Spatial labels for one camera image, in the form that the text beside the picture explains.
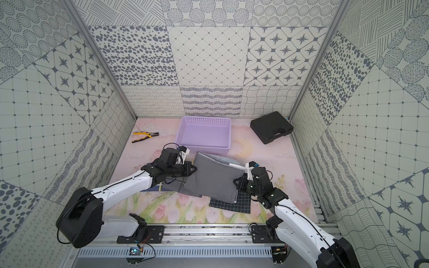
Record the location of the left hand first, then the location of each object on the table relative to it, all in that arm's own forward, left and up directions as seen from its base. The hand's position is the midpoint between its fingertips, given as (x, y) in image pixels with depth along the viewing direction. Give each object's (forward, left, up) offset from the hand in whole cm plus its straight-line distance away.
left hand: (197, 165), depth 84 cm
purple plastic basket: (+26, -2, -8) cm, 28 cm away
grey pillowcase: (-5, -9, -3) cm, 11 cm away
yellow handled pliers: (+28, +36, -10) cm, 47 cm away
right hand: (-7, -19, -4) cm, 21 cm away
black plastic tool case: (+33, -41, -7) cm, 53 cm away
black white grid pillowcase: (-15, -24, -11) cm, 30 cm away
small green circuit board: (-35, +25, -14) cm, 45 cm away
